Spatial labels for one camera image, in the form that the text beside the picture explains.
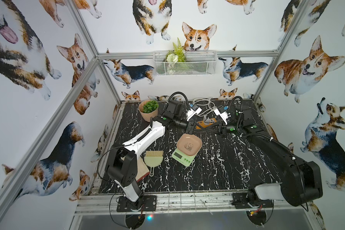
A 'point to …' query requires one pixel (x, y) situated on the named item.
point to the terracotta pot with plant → (148, 109)
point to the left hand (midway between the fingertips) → (205, 129)
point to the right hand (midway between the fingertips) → (205, 129)
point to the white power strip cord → (209, 99)
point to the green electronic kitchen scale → (185, 160)
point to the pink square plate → (189, 144)
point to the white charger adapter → (207, 120)
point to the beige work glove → (142, 169)
